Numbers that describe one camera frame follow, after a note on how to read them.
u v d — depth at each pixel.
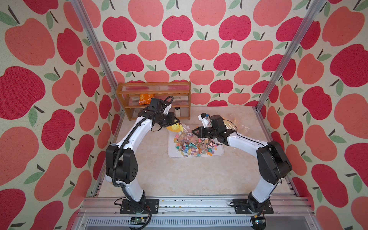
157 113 0.62
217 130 0.72
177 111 1.08
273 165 0.47
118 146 0.48
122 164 0.46
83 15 0.72
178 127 0.85
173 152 0.94
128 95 1.08
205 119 0.82
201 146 0.94
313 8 0.70
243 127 1.00
